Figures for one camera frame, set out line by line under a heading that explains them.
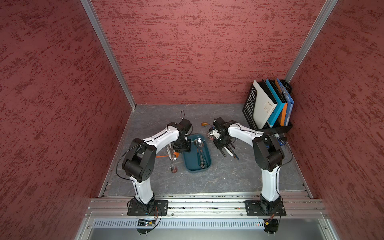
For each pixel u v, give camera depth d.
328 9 0.72
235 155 0.94
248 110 1.09
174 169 0.86
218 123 0.81
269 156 0.53
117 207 0.76
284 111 0.88
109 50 0.87
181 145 0.78
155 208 0.74
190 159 0.90
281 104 0.81
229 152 0.95
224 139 0.83
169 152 0.92
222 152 0.95
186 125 0.76
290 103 0.83
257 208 0.74
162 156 0.94
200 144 0.95
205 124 1.10
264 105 0.88
